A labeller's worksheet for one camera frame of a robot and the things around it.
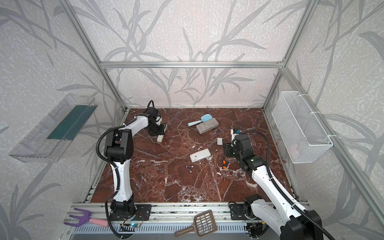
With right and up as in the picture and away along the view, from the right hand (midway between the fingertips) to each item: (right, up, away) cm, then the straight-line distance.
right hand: (226, 140), depth 83 cm
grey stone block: (-11, +6, +22) cm, 26 cm away
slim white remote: (-42, -1, +18) cm, 46 cm away
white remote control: (-15, -11, +11) cm, 21 cm away
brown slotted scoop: (-12, -39, -12) cm, 43 cm away
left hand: (-40, +6, +21) cm, 46 cm away
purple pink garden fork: (-71, -37, -10) cm, 81 cm away
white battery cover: (-2, -4, +18) cm, 19 cm away
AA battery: (-22, -18, +6) cm, 29 cm away
